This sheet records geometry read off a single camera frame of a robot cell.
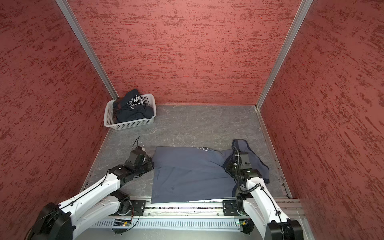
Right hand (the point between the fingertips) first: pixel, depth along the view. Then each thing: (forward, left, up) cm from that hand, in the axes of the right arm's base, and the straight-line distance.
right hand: (223, 169), depth 85 cm
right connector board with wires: (-27, -9, -4) cm, 28 cm away
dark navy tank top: (+48, +64, +7) cm, 80 cm away
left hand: (+3, +40, +1) cm, 41 cm away
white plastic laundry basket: (+55, +51, +6) cm, 75 cm away
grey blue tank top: (-1, +19, -1) cm, 19 cm away
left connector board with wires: (-23, +55, -6) cm, 60 cm away
